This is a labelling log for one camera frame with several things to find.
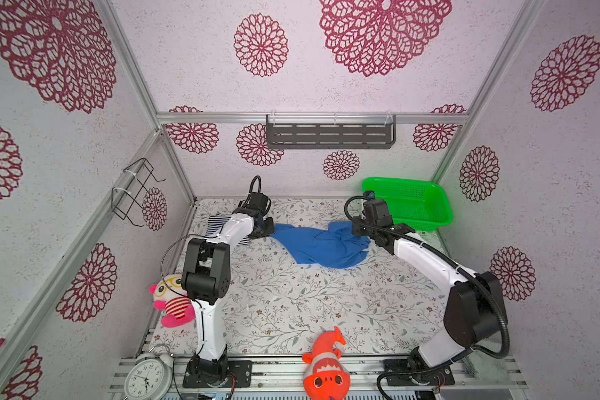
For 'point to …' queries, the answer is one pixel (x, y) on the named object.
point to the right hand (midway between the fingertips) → (358, 216)
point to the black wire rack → (129, 195)
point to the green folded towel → (486, 367)
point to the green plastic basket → (421, 204)
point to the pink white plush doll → (171, 299)
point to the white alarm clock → (150, 377)
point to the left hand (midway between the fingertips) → (266, 234)
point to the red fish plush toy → (327, 377)
